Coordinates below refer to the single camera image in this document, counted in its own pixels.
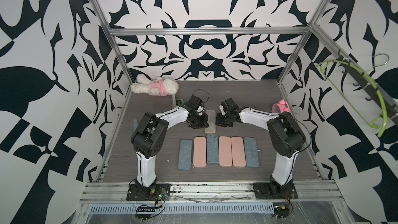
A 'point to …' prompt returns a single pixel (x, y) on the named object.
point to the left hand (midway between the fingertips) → (208, 123)
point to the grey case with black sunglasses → (179, 102)
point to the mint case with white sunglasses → (212, 149)
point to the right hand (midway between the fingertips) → (214, 120)
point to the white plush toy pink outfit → (162, 87)
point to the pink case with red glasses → (199, 152)
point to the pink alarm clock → (283, 106)
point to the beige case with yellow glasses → (211, 121)
